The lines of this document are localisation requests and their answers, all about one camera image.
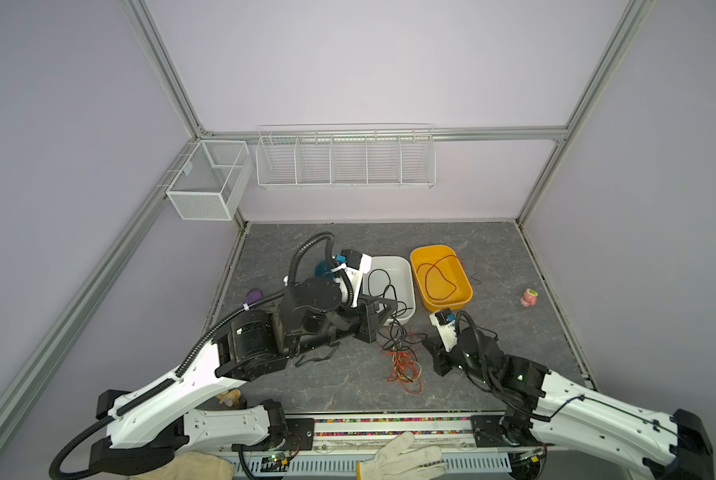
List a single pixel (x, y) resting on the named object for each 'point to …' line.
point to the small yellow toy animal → (230, 397)
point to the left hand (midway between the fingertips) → (396, 315)
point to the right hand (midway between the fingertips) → (425, 343)
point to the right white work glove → (397, 460)
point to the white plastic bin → (391, 277)
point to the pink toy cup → (529, 298)
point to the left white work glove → (193, 465)
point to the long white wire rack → (347, 156)
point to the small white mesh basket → (205, 186)
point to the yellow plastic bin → (442, 280)
